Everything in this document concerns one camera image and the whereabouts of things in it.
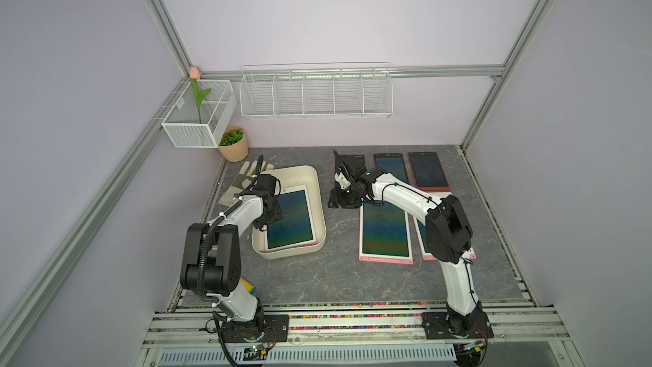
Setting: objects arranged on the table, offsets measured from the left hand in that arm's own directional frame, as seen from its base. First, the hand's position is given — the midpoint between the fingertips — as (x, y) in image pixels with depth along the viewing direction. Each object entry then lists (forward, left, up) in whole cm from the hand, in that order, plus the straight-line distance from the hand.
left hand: (271, 218), depth 92 cm
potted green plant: (+34, +18, +6) cm, 39 cm away
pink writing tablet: (-7, -42, -6) cm, 43 cm away
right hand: (+2, -23, +4) cm, 23 cm away
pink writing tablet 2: (-3, -8, -5) cm, 10 cm away
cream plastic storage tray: (+21, -4, -3) cm, 22 cm away
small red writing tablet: (+21, -66, -5) cm, 70 cm away
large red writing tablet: (+27, -52, -5) cm, 59 cm away
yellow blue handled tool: (-23, +5, -4) cm, 24 cm away
